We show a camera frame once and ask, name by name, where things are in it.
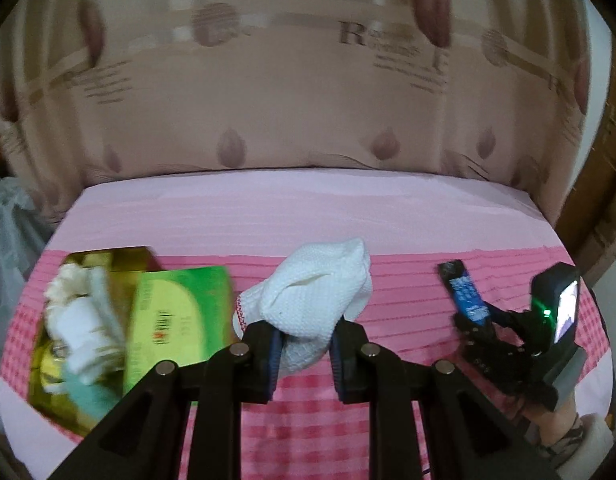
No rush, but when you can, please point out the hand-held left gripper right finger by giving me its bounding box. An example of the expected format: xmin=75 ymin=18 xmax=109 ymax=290
xmin=329 ymin=321 xmax=562 ymax=480

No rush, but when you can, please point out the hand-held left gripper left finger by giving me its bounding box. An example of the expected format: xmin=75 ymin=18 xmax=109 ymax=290
xmin=50 ymin=321 xmax=284 ymax=480

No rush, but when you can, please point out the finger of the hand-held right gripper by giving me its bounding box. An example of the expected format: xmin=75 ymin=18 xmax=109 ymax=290
xmin=480 ymin=300 xmax=535 ymax=335
xmin=452 ymin=312 xmax=527 ymax=387

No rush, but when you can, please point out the white mesh cloth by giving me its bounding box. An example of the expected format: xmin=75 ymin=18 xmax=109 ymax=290
xmin=233 ymin=237 xmax=374 ymax=376

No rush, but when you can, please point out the gold tin box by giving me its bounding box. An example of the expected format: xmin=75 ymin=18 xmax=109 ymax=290
xmin=25 ymin=246 xmax=164 ymax=437

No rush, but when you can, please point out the teal fluffy cloth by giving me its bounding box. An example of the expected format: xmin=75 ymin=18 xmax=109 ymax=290
xmin=63 ymin=374 xmax=122 ymax=424

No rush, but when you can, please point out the white towel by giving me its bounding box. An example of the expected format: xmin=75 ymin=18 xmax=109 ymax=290
xmin=53 ymin=300 xmax=127 ymax=387

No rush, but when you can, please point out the cream cloth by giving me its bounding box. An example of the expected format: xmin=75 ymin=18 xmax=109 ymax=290
xmin=44 ymin=262 xmax=129 ymax=342

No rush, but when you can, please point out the person's right forearm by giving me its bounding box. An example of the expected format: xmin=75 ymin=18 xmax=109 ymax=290
xmin=520 ymin=390 xmax=615 ymax=480

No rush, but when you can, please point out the green tissue box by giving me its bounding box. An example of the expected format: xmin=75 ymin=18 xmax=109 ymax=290
xmin=123 ymin=266 xmax=234 ymax=402

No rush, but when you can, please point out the brown wooden furniture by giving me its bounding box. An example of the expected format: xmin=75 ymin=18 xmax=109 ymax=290
xmin=563 ymin=35 xmax=616 ymax=288

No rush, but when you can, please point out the pink checked blanket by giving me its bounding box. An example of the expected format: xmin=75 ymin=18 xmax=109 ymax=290
xmin=0 ymin=167 xmax=616 ymax=480

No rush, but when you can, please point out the beige leaf print curtain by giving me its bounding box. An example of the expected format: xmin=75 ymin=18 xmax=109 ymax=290
xmin=0 ymin=0 xmax=614 ymax=231

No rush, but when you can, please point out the grey plastic bag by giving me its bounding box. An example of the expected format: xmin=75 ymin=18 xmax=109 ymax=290
xmin=0 ymin=176 xmax=54 ymax=431

